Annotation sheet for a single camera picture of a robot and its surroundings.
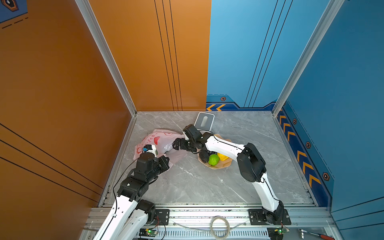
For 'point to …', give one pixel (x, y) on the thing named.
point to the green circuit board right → (276, 233)
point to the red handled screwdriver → (321, 235)
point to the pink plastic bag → (159, 138)
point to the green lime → (213, 159)
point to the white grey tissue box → (204, 121)
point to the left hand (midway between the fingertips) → (170, 156)
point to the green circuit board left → (146, 232)
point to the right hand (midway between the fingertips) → (179, 147)
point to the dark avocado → (204, 155)
